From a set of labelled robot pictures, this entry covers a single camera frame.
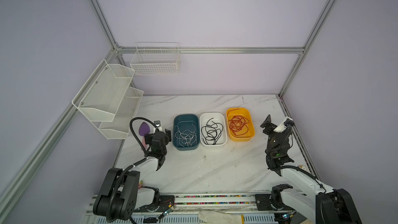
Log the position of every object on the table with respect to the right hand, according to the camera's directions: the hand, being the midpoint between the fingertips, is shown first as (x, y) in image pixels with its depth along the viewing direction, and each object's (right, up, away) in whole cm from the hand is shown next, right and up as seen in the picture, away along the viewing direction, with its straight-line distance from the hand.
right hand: (276, 118), depth 79 cm
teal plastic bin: (-51, -4, +22) cm, 55 cm away
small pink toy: (-70, -34, -1) cm, 78 cm away
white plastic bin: (-28, -1, +24) cm, 37 cm away
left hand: (-66, -8, +10) cm, 67 cm away
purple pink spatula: (-78, -9, +22) cm, 82 cm away
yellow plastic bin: (-9, +2, +25) cm, 27 cm away
